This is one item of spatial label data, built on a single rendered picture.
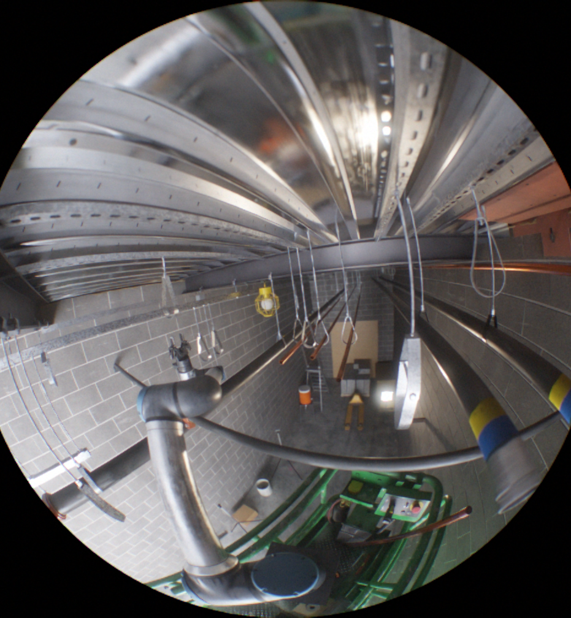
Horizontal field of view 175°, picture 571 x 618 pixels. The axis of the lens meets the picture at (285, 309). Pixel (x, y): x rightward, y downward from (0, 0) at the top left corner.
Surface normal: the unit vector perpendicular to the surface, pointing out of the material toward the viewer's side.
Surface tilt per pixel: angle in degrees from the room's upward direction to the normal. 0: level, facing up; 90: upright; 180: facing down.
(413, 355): 57
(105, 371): 90
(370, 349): 90
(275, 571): 5
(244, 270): 90
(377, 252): 90
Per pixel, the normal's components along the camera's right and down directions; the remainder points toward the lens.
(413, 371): -0.44, -0.37
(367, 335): -0.41, 0.19
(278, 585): -0.06, -0.99
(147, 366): 0.90, -0.06
